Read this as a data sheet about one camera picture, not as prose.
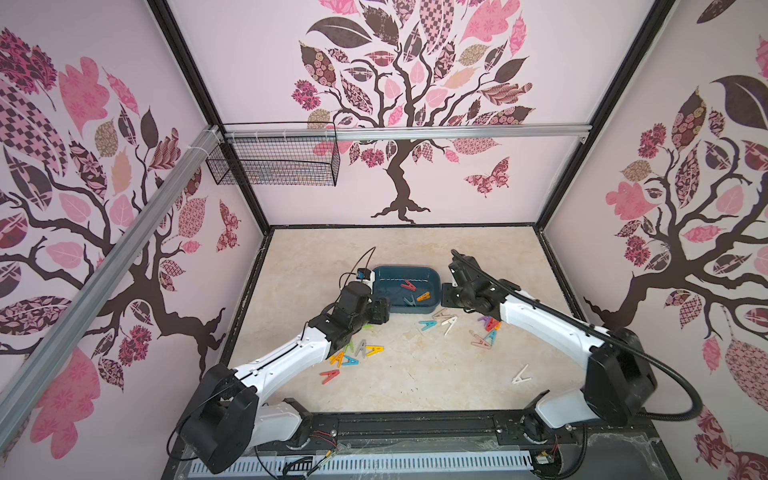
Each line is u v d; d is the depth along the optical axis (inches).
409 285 39.5
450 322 36.3
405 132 37.1
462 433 29.7
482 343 34.6
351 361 33.6
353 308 24.5
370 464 27.6
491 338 35.4
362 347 34.5
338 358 33.6
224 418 15.8
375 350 34.5
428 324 36.3
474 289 25.3
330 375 32.7
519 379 32.0
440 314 37.3
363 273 28.6
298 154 37.3
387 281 41.5
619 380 16.8
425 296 38.4
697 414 15.2
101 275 20.9
